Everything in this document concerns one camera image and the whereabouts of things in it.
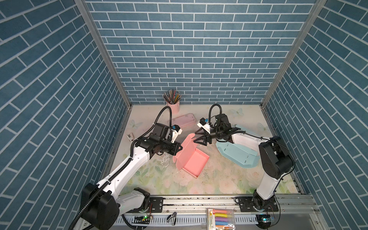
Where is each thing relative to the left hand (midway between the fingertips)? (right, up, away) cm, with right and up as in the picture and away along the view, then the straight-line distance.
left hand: (182, 148), depth 78 cm
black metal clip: (-4, -32, -7) cm, 33 cm away
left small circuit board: (-20, -35, -6) cm, 41 cm away
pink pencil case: (-1, +14, +31) cm, 34 cm away
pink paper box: (+4, -10, +12) cm, 16 cm away
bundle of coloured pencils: (-10, +33, +33) cm, 48 cm away
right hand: (+7, +6, +8) cm, 13 cm away
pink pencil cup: (-7, +25, +33) cm, 42 cm away
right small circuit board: (+41, -35, -7) cm, 54 cm away
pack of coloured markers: (+19, -33, -9) cm, 39 cm away
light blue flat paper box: (+34, -8, +15) cm, 38 cm away
